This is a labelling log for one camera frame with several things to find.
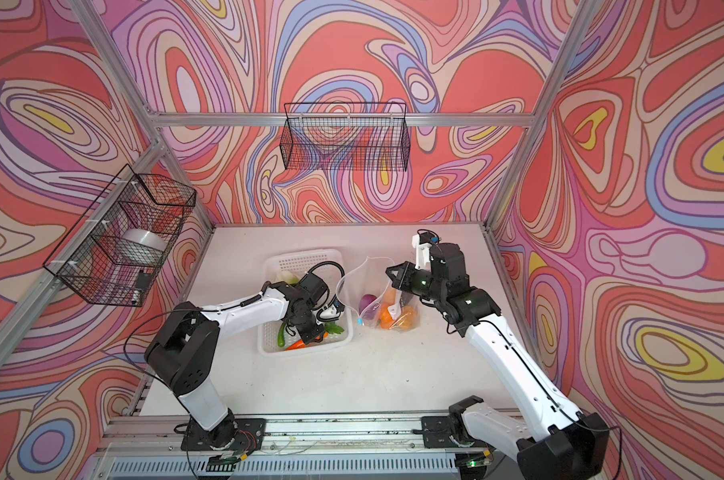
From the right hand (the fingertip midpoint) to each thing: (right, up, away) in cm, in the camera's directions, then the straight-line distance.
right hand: (388, 277), depth 73 cm
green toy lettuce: (-31, -1, +22) cm, 38 cm away
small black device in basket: (-61, -1, -1) cm, 61 cm away
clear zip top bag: (-4, -6, +13) cm, 15 cm away
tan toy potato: (+7, -13, +14) cm, 21 cm away
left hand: (-19, -18, +16) cm, 31 cm away
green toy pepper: (-31, -19, +15) cm, 39 cm away
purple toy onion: (-6, -8, +11) cm, 14 cm away
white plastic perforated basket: (-32, +2, +25) cm, 41 cm away
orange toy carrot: (-25, -20, +12) cm, 34 cm away
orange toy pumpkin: (0, -13, +11) cm, 17 cm away
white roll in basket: (-60, +8, -3) cm, 61 cm away
